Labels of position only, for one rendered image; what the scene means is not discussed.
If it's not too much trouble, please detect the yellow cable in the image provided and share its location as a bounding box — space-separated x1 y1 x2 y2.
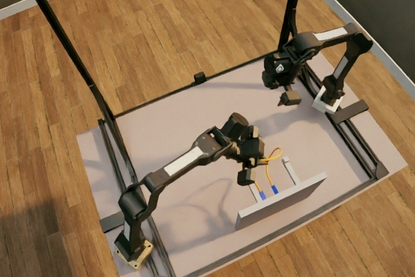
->
254 147 281 194

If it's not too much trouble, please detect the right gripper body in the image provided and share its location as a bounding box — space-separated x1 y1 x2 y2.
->
226 125 258 186

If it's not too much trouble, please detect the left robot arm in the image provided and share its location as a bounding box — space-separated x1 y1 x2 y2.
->
262 22 374 107

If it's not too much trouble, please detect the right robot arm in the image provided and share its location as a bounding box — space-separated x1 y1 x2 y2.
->
114 112 265 262

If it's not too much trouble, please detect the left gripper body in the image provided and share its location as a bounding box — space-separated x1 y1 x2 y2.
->
281 72 302 106

